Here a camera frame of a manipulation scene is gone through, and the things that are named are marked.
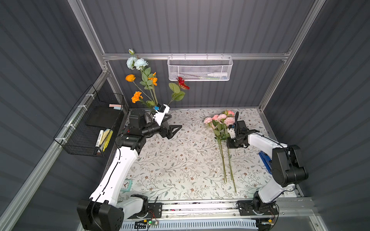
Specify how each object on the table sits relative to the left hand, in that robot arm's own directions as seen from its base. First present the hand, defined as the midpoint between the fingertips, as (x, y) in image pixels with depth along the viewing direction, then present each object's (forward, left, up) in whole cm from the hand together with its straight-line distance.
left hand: (174, 121), depth 69 cm
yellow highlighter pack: (-8, +29, 0) cm, 30 cm away
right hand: (+4, -35, -29) cm, 46 cm away
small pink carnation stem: (+13, -29, -32) cm, 45 cm away
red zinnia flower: (+24, 0, -4) cm, 25 cm away
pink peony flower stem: (+17, -31, -21) cm, 42 cm away
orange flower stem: (+20, +22, -1) cm, 30 cm away
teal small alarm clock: (-20, +28, -32) cm, 47 cm away
